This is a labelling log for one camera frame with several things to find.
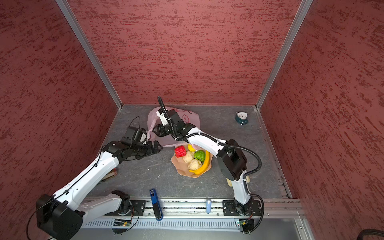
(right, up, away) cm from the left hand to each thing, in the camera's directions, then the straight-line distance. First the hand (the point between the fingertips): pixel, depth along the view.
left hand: (155, 153), depth 79 cm
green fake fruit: (+24, -3, +8) cm, 26 cm away
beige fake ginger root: (+18, -5, +8) cm, 20 cm away
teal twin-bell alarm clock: (+56, +19, +30) cm, 67 cm away
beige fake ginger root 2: (+21, -7, +4) cm, 23 cm away
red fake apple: (+13, 0, +6) cm, 14 cm away
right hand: (-2, +11, +3) cm, 12 cm away
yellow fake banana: (+26, -9, +2) cm, 28 cm away
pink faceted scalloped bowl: (+14, -10, +6) cm, 18 cm away
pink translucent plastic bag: (-5, +18, +11) cm, 22 cm away
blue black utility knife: (+4, -26, -10) cm, 29 cm away
